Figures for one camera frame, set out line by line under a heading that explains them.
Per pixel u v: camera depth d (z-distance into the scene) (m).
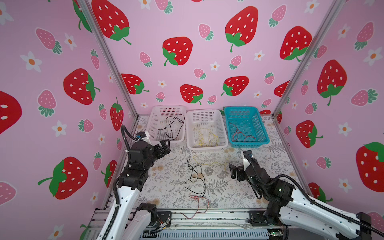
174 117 1.15
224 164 0.93
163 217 0.75
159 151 0.64
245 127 1.14
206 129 1.12
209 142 1.04
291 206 0.50
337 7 0.69
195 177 0.88
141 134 0.63
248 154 0.64
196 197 0.81
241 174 0.66
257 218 0.74
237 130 1.11
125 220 0.44
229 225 0.73
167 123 1.15
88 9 0.69
